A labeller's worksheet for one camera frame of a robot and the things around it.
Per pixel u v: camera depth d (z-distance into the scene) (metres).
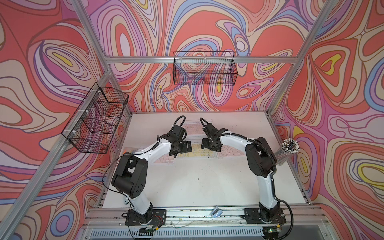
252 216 0.73
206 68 0.96
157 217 0.73
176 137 0.72
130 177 0.46
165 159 0.93
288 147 0.80
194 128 1.08
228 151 0.96
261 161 0.54
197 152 0.97
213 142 0.74
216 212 0.73
